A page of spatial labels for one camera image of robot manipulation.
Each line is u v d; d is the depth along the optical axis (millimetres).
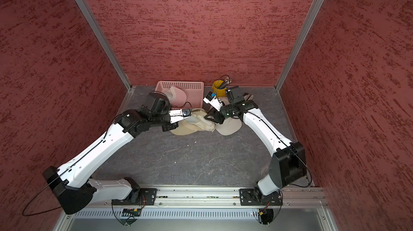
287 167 423
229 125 922
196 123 852
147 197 740
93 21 850
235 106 609
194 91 1146
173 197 758
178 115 601
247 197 740
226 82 1029
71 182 381
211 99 684
